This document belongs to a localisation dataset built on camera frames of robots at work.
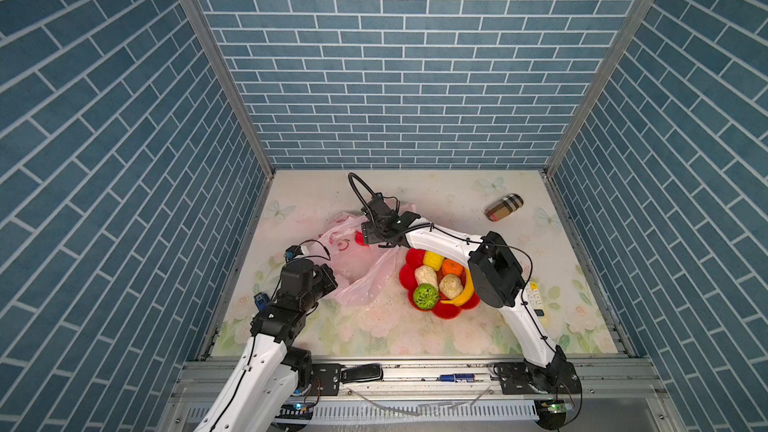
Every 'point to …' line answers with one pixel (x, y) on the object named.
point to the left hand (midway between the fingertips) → (336, 268)
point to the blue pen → (458, 378)
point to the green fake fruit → (426, 296)
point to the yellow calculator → (534, 299)
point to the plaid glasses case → (503, 207)
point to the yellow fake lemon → (433, 260)
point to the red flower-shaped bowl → (407, 277)
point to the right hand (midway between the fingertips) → (369, 227)
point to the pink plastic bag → (364, 274)
